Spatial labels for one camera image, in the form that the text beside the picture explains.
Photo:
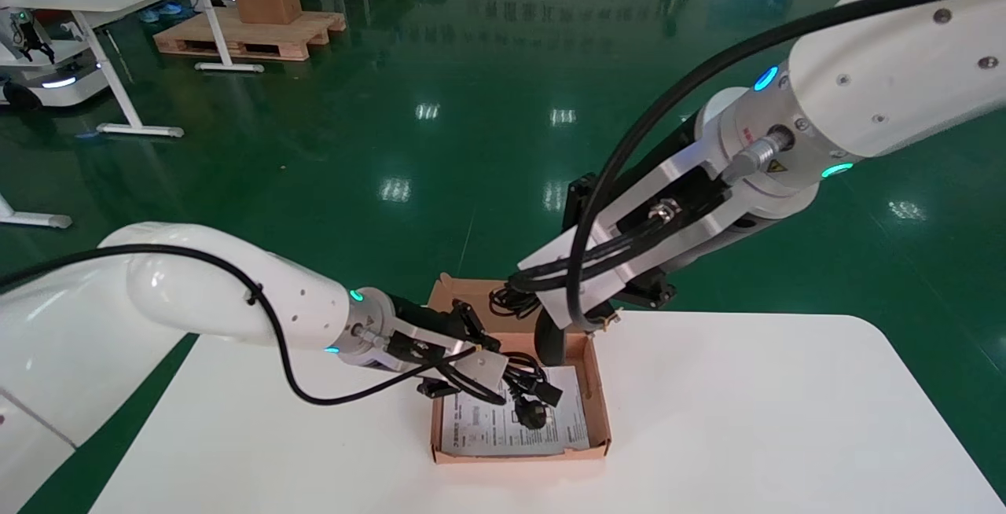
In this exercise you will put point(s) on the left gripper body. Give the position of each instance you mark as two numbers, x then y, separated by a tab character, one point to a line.
491	368

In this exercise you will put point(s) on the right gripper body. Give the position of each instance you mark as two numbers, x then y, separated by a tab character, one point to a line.
668	176

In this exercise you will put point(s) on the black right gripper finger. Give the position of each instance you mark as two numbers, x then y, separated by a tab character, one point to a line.
601	320

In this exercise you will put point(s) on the black computer mouse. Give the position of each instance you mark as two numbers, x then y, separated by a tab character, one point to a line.
550	345

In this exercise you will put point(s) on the brown cardboard storage box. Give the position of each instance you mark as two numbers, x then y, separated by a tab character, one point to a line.
519	457

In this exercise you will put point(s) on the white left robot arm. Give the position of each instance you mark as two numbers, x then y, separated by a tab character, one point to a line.
196	286

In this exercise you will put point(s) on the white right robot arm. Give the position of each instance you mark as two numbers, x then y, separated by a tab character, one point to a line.
904	66

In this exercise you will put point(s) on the printed white instruction sheet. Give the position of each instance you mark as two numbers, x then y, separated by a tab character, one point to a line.
487	429

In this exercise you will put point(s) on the large wooden pallet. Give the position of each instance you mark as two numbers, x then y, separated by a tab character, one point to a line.
259	31

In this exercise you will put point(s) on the blue shoe cover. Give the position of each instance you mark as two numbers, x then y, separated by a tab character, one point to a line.
171	8
151	17

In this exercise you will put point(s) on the white mobile robot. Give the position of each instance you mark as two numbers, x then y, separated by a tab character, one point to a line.
39	66

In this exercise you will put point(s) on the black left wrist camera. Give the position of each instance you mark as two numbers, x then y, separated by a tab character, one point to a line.
471	321

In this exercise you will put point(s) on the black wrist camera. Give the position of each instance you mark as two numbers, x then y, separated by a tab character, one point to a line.
578	200
471	321

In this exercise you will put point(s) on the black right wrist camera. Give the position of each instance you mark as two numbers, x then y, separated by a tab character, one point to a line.
578	200

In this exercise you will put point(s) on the white table leg frame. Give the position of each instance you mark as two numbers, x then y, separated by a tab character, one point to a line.
31	219

